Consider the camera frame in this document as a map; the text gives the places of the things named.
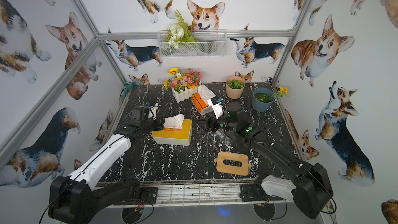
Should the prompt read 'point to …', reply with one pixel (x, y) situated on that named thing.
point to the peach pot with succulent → (235, 86)
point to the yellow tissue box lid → (184, 134)
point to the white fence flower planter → (184, 84)
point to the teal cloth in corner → (127, 86)
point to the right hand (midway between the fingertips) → (204, 112)
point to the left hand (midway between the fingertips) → (163, 116)
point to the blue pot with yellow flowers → (263, 98)
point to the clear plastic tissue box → (224, 139)
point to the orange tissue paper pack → (173, 123)
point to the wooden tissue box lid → (243, 170)
